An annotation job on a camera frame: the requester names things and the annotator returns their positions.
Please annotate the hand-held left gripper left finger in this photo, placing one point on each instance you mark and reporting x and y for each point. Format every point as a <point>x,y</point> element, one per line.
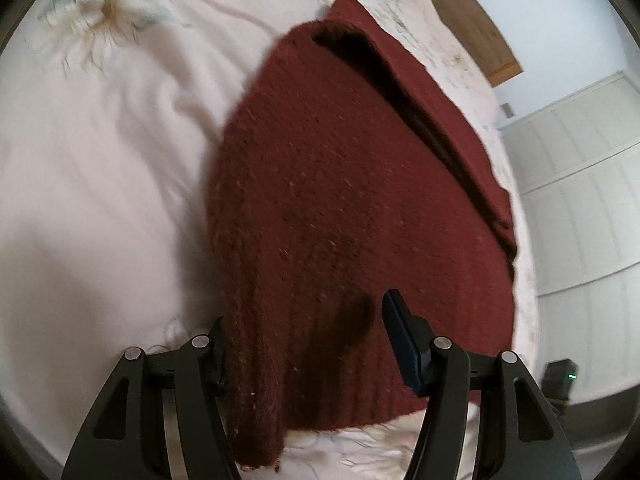
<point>212,355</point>

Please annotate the wall socket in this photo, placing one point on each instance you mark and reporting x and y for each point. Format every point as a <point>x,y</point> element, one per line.
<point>508,110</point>

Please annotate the wooden headboard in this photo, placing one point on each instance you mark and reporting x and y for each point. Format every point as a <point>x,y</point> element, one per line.
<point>475,25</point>

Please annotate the white wardrobe doors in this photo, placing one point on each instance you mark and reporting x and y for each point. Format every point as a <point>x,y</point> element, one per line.
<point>575,200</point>

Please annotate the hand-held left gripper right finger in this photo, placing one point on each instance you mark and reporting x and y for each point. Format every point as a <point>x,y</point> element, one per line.
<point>402,340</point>

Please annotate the dark red knitted sweater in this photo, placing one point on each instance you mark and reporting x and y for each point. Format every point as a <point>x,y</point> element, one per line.
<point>325,185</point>

